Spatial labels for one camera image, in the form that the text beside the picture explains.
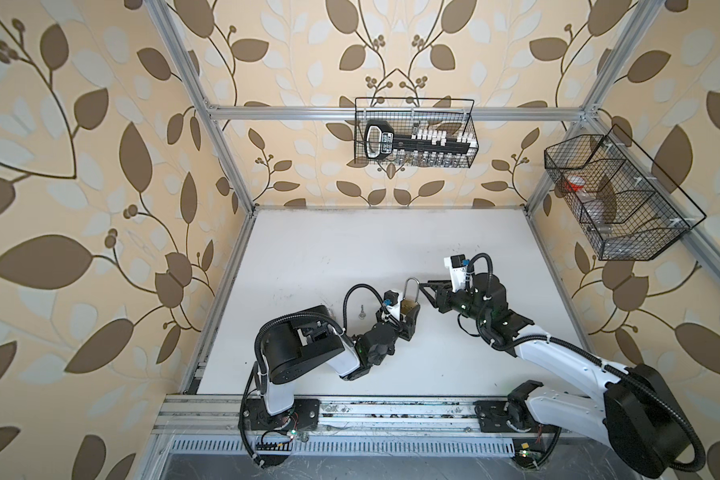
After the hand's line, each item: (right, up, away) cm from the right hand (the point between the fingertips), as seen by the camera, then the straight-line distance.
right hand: (425, 287), depth 81 cm
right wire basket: (+49, +22, -7) cm, 54 cm away
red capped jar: (+41, +28, 0) cm, 50 cm away
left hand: (-2, -5, +2) cm, 6 cm away
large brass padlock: (-4, -6, -1) cm, 7 cm away
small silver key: (-18, -11, +12) cm, 24 cm away
